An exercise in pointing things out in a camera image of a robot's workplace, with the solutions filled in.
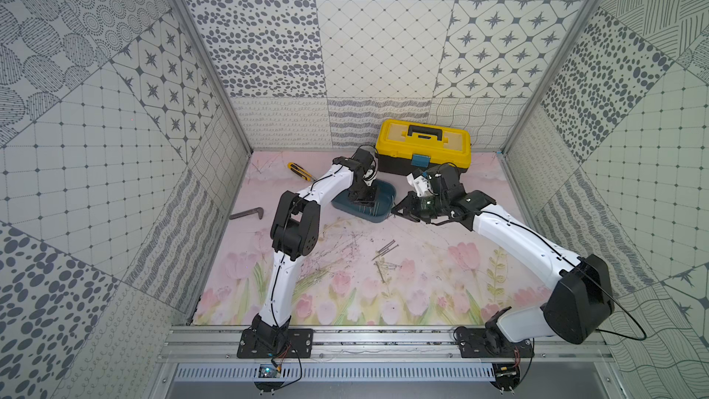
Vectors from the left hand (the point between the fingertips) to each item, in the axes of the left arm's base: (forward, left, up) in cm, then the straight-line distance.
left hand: (374, 200), depth 97 cm
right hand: (-14, -6, +13) cm, 19 cm away
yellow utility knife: (+17, +31, -4) cm, 35 cm away
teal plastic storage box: (-2, -1, -6) cm, 6 cm away
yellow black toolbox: (+18, -11, +10) cm, 23 cm away
